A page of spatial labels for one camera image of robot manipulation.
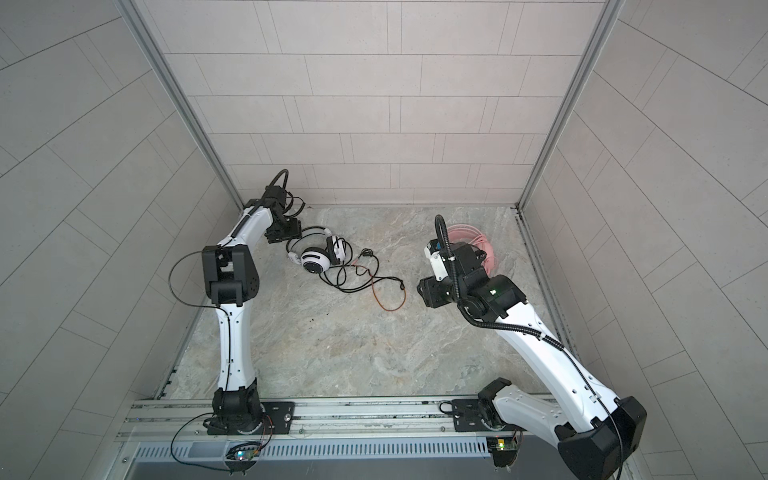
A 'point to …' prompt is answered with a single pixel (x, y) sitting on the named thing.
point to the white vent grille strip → (210, 450)
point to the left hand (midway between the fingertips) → (299, 228)
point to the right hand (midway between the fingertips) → (425, 286)
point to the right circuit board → (504, 449)
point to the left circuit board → (244, 453)
